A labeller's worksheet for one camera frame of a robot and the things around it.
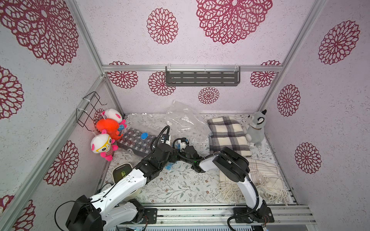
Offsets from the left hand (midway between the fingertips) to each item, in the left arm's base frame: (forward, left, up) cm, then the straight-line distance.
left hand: (173, 149), depth 81 cm
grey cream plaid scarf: (+22, -37, -13) cm, 46 cm away
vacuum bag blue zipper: (-2, +1, +18) cm, 18 cm away
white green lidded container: (-9, +31, -9) cm, 34 cm away
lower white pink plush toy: (+1, +39, +3) cm, 39 cm away
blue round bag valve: (+13, +20, -5) cm, 24 cm away
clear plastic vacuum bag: (+36, -2, -16) cm, 39 cm away
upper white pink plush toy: (+25, +41, +3) cm, 48 cm away
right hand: (+5, +5, -11) cm, 13 cm away
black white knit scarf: (+12, +26, -10) cm, 30 cm away
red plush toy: (+17, +42, 0) cm, 45 cm away
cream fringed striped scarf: (-17, -53, -9) cm, 56 cm away
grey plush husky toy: (+19, -53, -5) cm, 56 cm away
